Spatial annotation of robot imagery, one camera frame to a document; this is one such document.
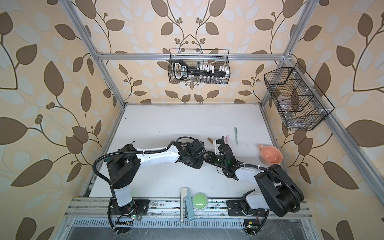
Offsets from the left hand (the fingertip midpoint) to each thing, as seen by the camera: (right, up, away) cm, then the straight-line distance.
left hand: (203, 165), depth 84 cm
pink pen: (+17, +13, +18) cm, 28 cm away
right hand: (0, +4, +3) cm, 5 cm away
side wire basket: (+48, +35, -10) cm, 60 cm away
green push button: (-2, -16, -8) cm, 18 cm away
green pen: (+24, +18, +21) cm, 37 cm away
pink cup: (+41, +4, +7) cm, 42 cm away
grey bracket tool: (-7, -19, -13) cm, 24 cm away
